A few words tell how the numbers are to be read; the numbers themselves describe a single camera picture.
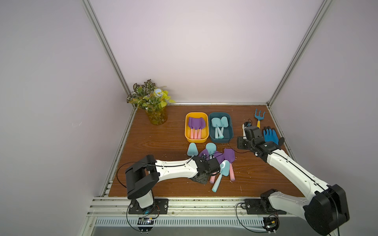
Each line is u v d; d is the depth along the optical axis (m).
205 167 0.61
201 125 1.05
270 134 1.00
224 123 1.07
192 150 0.93
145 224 0.72
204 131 1.03
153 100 0.98
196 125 1.05
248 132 0.64
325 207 0.38
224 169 0.85
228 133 1.01
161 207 0.73
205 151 0.92
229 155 0.90
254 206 0.73
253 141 0.62
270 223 0.70
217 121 1.07
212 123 1.06
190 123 1.06
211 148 0.94
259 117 1.11
